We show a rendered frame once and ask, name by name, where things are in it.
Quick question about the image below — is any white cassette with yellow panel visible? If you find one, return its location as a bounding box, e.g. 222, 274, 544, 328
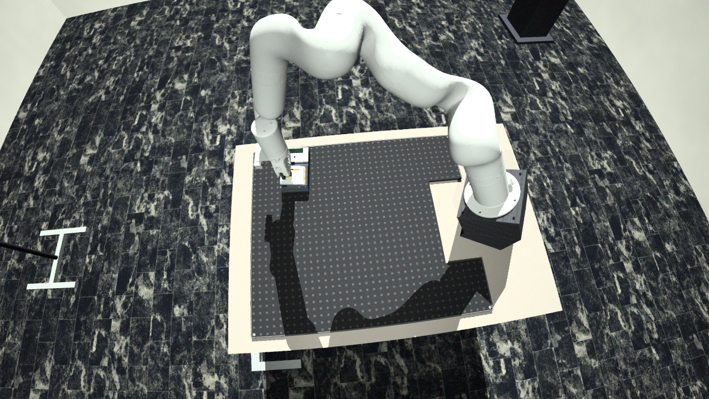
280, 166, 305, 185

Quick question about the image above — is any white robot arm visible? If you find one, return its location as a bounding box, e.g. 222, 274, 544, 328
249, 0, 520, 218

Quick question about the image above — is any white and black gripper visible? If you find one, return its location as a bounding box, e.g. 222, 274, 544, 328
271, 151, 292, 180

